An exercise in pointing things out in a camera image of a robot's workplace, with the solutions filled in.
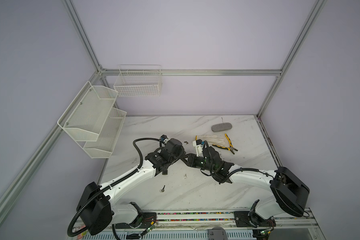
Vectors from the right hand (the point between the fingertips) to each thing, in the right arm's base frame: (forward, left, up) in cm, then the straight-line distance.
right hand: (179, 159), depth 77 cm
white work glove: (+25, -22, -16) cm, 37 cm away
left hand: (+5, -2, +1) cm, 6 cm away
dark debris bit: (+22, -3, -16) cm, 27 cm away
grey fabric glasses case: (+36, -30, -15) cm, 49 cm away
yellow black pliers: (+18, -34, -17) cm, 42 cm away
